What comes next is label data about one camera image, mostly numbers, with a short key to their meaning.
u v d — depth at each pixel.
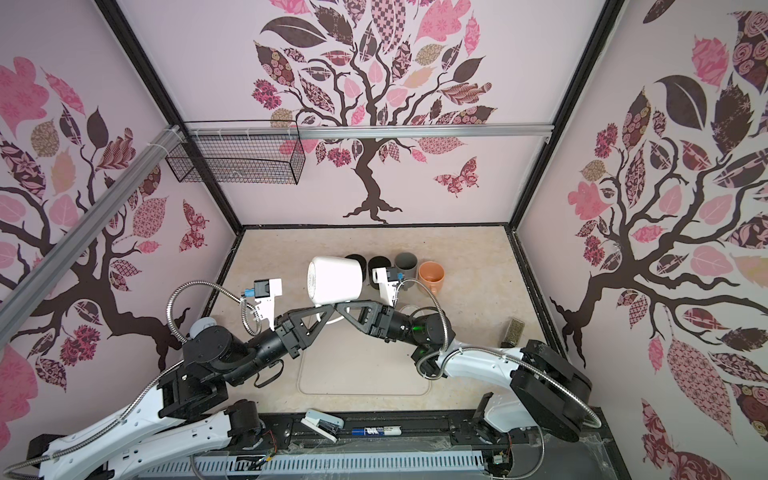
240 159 1.22
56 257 0.56
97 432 0.43
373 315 0.56
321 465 0.70
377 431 0.73
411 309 0.58
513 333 0.87
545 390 0.42
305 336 0.51
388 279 0.59
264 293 0.50
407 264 0.97
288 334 0.48
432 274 1.03
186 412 0.44
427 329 0.53
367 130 0.92
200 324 0.88
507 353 0.47
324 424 0.74
